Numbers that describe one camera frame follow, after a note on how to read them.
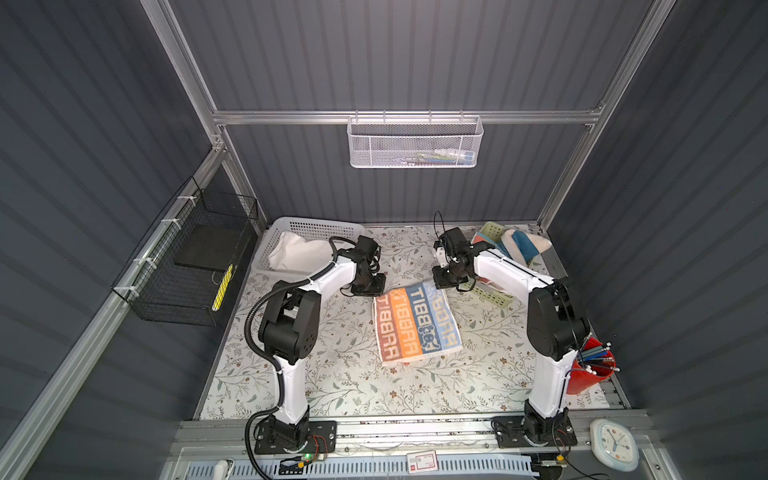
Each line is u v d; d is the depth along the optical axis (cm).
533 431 66
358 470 77
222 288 69
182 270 72
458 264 71
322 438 72
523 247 102
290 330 52
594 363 73
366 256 81
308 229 119
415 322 94
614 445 70
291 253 107
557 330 53
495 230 112
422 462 70
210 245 75
